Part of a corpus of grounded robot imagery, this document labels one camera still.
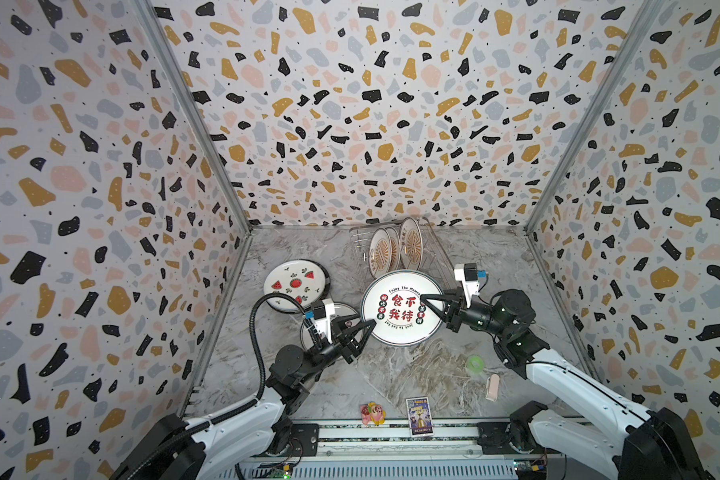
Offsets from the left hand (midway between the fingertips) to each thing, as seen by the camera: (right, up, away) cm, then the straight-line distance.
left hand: (371, 320), depth 67 cm
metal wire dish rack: (+22, +12, +40) cm, 47 cm away
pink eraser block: (+32, -21, +13) cm, 41 cm away
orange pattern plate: (+7, +17, +31) cm, 36 cm away
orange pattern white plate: (+13, +19, +42) cm, 48 cm away
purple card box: (+12, -27, +9) cm, 31 cm away
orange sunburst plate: (+2, +15, +36) cm, 39 cm away
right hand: (+11, +5, 0) cm, 12 cm away
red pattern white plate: (+7, -1, +3) cm, 8 cm away
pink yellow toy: (0, -26, +9) cm, 27 cm away
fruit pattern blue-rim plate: (-24, +5, +36) cm, 43 cm away
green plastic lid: (+30, -17, +21) cm, 41 cm away
